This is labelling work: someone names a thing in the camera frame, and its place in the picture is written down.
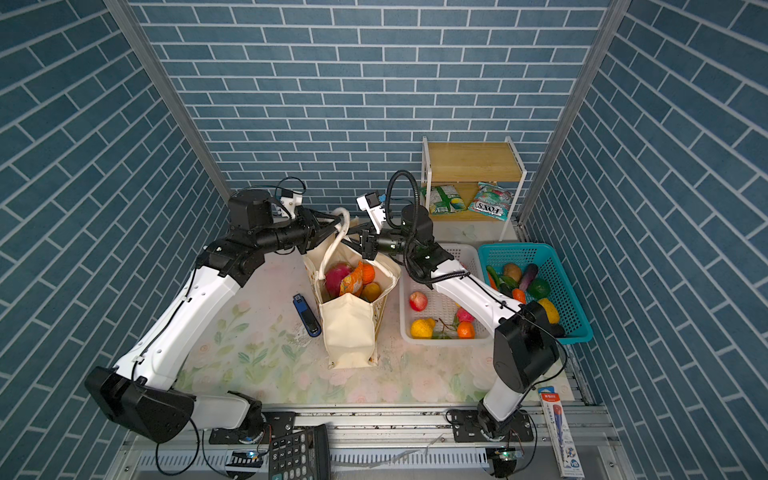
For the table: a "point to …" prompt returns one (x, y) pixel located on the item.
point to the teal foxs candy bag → (491, 200)
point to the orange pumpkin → (368, 273)
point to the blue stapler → (312, 326)
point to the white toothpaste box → (561, 438)
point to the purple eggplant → (531, 272)
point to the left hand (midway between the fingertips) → (341, 221)
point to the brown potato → (513, 271)
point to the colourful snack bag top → (352, 282)
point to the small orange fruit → (465, 330)
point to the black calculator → (302, 455)
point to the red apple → (418, 301)
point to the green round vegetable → (539, 288)
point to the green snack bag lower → (444, 199)
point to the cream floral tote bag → (350, 324)
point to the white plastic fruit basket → (441, 308)
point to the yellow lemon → (422, 328)
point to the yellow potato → (372, 291)
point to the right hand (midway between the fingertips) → (335, 235)
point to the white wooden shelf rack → (465, 165)
